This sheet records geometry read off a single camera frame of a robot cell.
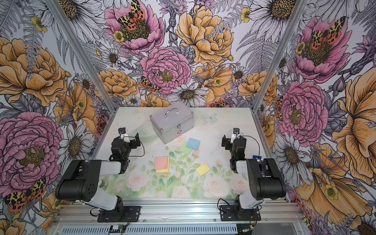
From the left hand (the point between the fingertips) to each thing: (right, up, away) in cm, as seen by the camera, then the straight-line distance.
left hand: (131, 137), depth 94 cm
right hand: (+64, 0, +1) cm, 64 cm away
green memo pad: (+33, -9, +5) cm, 35 cm away
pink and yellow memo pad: (+20, -17, -1) cm, 26 cm away
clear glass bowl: (+6, +1, +14) cm, 15 cm away
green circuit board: (+3, -41, -22) cm, 47 cm away
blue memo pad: (+39, -5, +9) cm, 40 cm away
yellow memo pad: (+45, -19, -3) cm, 49 cm away
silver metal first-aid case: (+26, +10, +1) cm, 27 cm away
